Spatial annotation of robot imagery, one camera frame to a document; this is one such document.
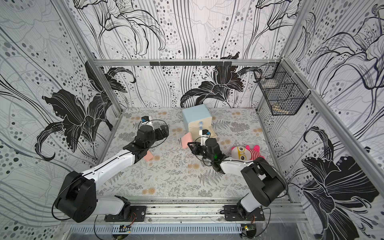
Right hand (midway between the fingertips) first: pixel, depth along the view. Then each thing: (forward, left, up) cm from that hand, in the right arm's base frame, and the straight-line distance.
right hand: (190, 143), depth 86 cm
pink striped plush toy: (-4, -31, -5) cm, 32 cm away
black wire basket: (+22, -55, +18) cm, 61 cm away
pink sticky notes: (+2, +2, +2) cm, 3 cm away
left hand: (+6, +15, +5) cm, 17 cm away
